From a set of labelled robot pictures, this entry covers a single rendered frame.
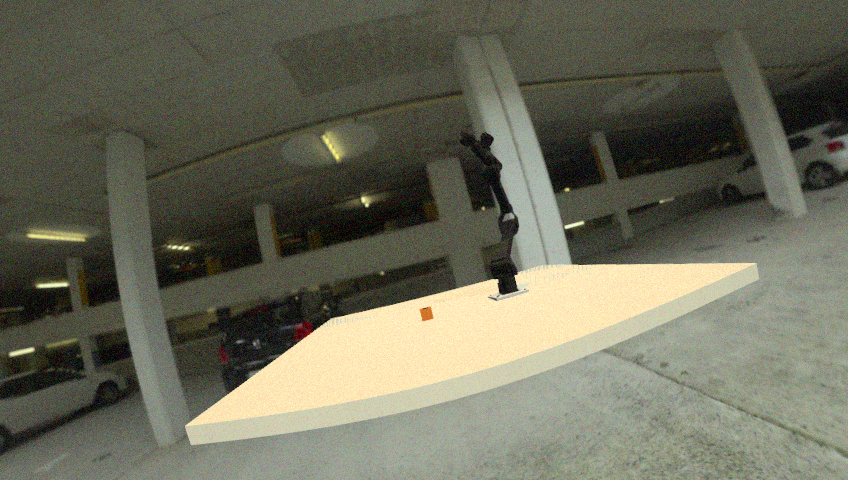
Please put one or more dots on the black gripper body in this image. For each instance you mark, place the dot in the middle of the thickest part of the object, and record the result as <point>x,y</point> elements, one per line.
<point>468,139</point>

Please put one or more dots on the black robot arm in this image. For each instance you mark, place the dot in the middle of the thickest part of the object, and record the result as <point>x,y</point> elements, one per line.
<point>501,262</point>

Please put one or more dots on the orange block with dark square face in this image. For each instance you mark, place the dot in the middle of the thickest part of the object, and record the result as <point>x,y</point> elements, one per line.
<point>426,313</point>

